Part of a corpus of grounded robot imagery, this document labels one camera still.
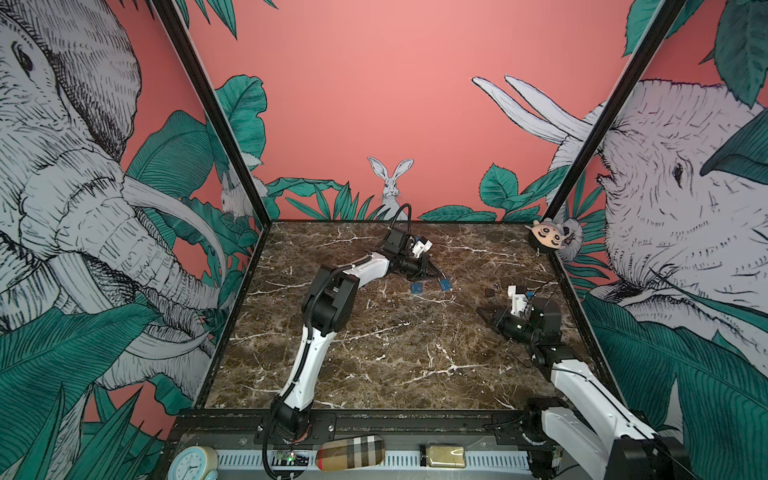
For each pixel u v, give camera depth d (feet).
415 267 2.95
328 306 1.98
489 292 3.31
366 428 2.46
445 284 3.44
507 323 2.44
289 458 2.30
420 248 3.11
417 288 3.31
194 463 2.16
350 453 2.21
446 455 2.21
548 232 3.52
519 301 2.54
